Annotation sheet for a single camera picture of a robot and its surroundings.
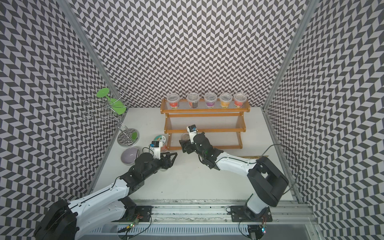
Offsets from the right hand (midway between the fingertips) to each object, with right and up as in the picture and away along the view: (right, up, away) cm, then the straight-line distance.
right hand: (186, 140), depth 84 cm
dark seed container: (+13, +23, -7) cm, 27 cm away
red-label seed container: (+4, +22, -7) cm, 24 cm away
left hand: (-7, -8, -3) cm, 11 cm away
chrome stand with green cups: (-43, +19, -7) cm, 47 cm away
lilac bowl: (-35, -10, +5) cm, 37 cm away
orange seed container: (+21, +23, -7) cm, 32 cm away
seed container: (-6, +22, -8) cm, 24 cm away
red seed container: (+28, +23, -8) cm, 37 cm away
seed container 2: (-1, +2, -3) cm, 4 cm away
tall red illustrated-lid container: (-16, -1, +7) cm, 17 cm away
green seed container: (-10, -13, -12) cm, 21 cm away
